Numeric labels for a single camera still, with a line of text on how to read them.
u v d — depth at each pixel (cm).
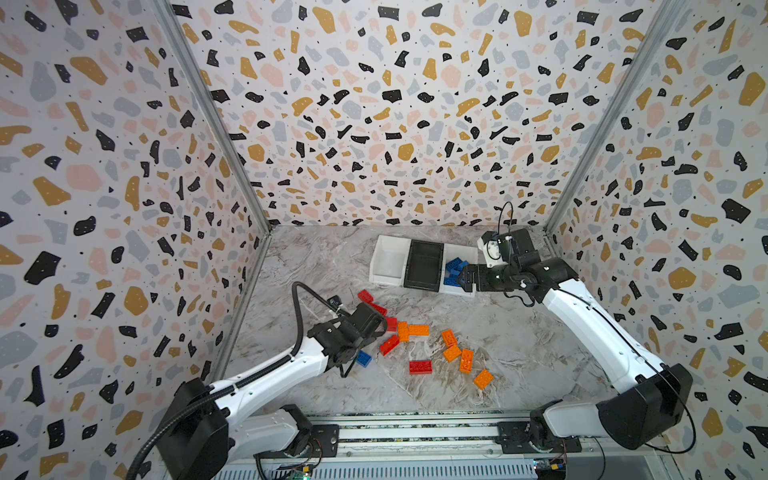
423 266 120
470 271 71
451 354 87
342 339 58
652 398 39
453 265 108
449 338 92
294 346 51
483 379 83
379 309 98
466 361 87
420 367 86
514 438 74
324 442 73
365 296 100
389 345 88
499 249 64
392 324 95
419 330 92
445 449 73
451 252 107
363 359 86
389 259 110
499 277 66
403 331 92
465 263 107
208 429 38
